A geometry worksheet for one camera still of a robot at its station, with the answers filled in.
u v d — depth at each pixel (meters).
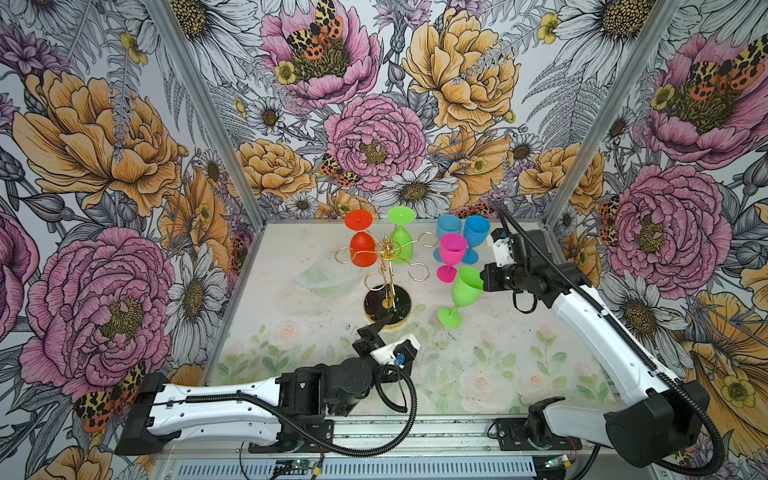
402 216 0.82
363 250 0.88
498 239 0.70
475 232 0.97
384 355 0.55
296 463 0.71
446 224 1.01
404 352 0.52
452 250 0.94
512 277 0.65
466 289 0.75
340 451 0.44
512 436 0.74
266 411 0.46
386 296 0.97
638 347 0.43
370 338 0.58
